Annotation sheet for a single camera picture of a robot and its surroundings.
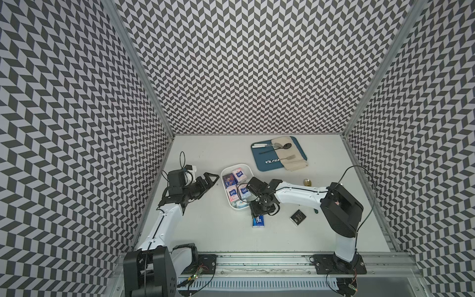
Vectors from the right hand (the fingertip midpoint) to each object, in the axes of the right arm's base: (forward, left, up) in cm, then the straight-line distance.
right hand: (258, 215), depth 86 cm
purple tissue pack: (+16, +14, +6) cm, 22 cm away
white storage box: (+8, +12, +6) cm, 16 cm away
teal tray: (+31, -1, +1) cm, 31 cm away
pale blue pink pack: (+8, +6, +6) cm, 12 cm away
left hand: (+11, +20, +13) cm, 26 cm away
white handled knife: (+41, -4, +2) cm, 41 cm away
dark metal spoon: (+40, -18, +3) cm, 44 cm away
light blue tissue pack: (+2, +8, +7) cm, 10 cm away
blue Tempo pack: (-3, 0, +1) cm, 4 cm away
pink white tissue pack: (+17, +9, +7) cm, 20 cm away
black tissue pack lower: (-1, -18, +1) cm, 18 cm away
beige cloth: (+28, -20, +1) cm, 34 cm away
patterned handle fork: (+31, -12, +1) cm, 34 cm away
